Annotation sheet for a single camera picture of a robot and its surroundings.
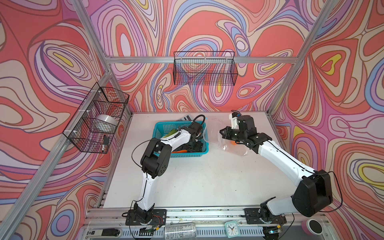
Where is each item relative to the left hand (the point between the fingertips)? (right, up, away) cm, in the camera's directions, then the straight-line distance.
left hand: (197, 148), depth 98 cm
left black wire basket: (-53, +15, -24) cm, 60 cm away
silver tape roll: (-45, +16, -27) cm, 55 cm away
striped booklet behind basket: (-8, +21, +16) cm, 27 cm away
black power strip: (-44, -34, -30) cm, 63 cm away
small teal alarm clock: (+16, -34, -29) cm, 47 cm away
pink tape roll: (+51, -31, -31) cm, 67 cm away
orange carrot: (-11, -1, -4) cm, 12 cm away
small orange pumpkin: (+17, +7, -26) cm, 32 cm away
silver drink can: (-9, -32, -32) cm, 46 cm away
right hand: (+13, +10, -15) cm, 22 cm away
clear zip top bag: (+9, +9, -5) cm, 14 cm away
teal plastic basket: (-25, +13, +4) cm, 29 cm away
